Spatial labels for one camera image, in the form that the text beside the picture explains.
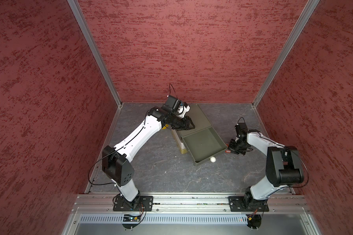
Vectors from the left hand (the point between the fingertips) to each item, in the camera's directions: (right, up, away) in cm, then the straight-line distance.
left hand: (190, 130), depth 76 cm
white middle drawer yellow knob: (-4, -10, +8) cm, 14 cm away
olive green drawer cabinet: (+6, +6, +9) cm, 12 cm away
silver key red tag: (+25, -15, +16) cm, 34 cm away
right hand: (+27, -16, +16) cm, 35 cm away
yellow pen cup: (-13, +2, -8) cm, 15 cm away
